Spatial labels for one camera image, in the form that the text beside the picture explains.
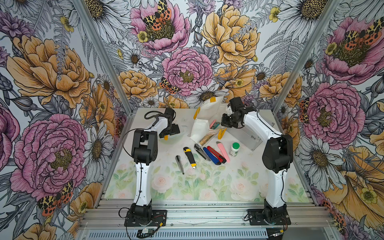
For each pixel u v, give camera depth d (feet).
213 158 3.10
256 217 2.41
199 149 3.25
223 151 3.24
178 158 3.09
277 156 1.77
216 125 3.65
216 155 3.17
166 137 3.46
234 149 2.96
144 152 1.99
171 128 3.03
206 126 2.96
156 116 2.51
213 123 3.67
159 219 2.41
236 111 2.37
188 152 3.16
